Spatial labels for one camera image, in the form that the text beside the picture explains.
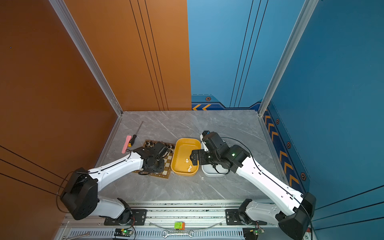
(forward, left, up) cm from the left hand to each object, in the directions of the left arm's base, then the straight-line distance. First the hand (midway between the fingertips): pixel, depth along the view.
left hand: (160, 167), depth 86 cm
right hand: (-2, -21, +17) cm, 27 cm away
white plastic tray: (0, -30, -4) cm, 30 cm away
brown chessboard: (+6, -3, -2) cm, 7 cm away
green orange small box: (-28, -13, -2) cm, 31 cm away
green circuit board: (-31, +12, -6) cm, 33 cm away
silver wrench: (-31, -18, -4) cm, 36 cm away
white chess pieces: (+2, -17, -3) cm, 18 cm away
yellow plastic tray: (+4, -12, -5) cm, 13 cm away
